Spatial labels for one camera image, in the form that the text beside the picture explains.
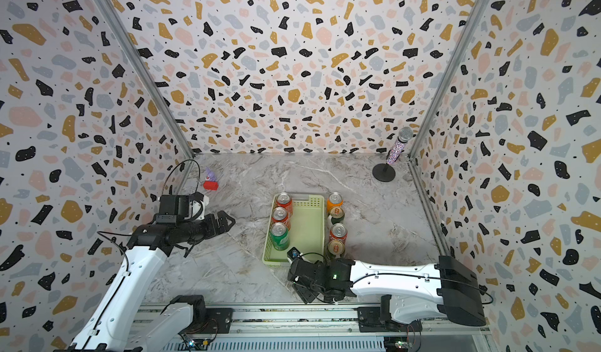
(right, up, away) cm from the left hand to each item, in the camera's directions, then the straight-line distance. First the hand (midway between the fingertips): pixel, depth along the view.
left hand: (225, 224), depth 76 cm
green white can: (+37, 0, +11) cm, 39 cm away
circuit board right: (+54, -35, -6) cm, 65 cm away
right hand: (+25, -19, -2) cm, 31 cm away
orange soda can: (+37, +6, +16) cm, 41 cm away
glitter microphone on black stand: (+64, +18, +40) cm, 77 cm away
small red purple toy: (-20, +13, +33) cm, 41 cm away
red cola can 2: (+16, +1, +11) cm, 20 cm away
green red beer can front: (+37, -8, +2) cm, 38 cm away
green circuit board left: (-7, -36, -5) cm, 37 cm away
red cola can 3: (+38, -4, +7) cm, 38 cm away
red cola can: (+17, +6, +15) cm, 24 cm away
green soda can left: (+17, -5, +5) cm, 18 cm away
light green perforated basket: (+26, -6, +18) cm, 32 cm away
